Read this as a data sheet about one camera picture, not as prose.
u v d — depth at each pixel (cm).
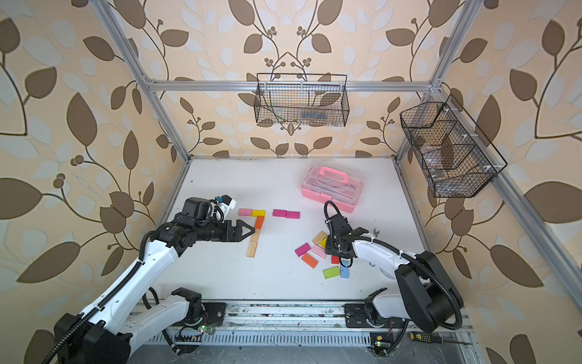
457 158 73
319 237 91
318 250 88
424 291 42
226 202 72
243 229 69
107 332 39
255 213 99
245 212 98
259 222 96
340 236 70
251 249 89
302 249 89
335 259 87
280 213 99
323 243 91
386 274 50
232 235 66
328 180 99
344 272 83
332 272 84
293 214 100
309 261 87
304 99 96
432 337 69
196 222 61
